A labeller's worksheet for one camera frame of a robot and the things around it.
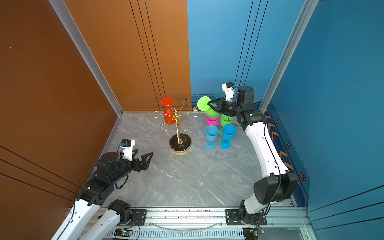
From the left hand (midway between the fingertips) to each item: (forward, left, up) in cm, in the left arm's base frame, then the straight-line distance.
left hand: (145, 151), depth 72 cm
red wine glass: (+17, -10, +6) cm, 21 cm away
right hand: (+17, -30, +16) cm, 38 cm away
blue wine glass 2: (+20, -34, -12) cm, 41 cm away
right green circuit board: (-30, -52, -23) cm, 64 cm away
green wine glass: (+27, -43, -7) cm, 51 cm away
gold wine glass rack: (+18, -13, -21) cm, 30 cm away
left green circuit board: (-31, +10, -24) cm, 40 cm away
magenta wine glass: (+26, -35, -7) cm, 44 cm away
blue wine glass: (+16, -44, -6) cm, 47 cm away
